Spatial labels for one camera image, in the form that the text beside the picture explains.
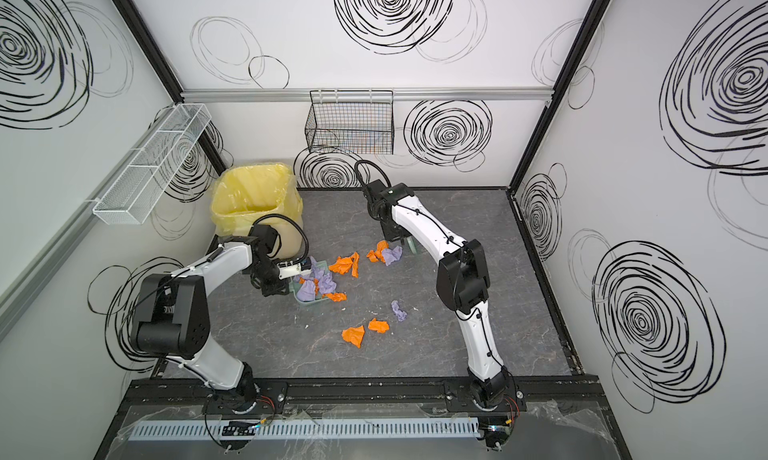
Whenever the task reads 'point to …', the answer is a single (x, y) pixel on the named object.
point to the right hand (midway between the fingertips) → (401, 234)
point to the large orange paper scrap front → (344, 264)
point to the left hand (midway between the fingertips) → (284, 282)
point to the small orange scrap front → (354, 335)
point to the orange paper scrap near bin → (377, 255)
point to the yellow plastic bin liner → (243, 194)
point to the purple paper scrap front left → (306, 291)
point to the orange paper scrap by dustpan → (336, 296)
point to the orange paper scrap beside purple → (378, 325)
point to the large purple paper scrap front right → (325, 281)
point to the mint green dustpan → (296, 282)
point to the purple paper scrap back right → (392, 255)
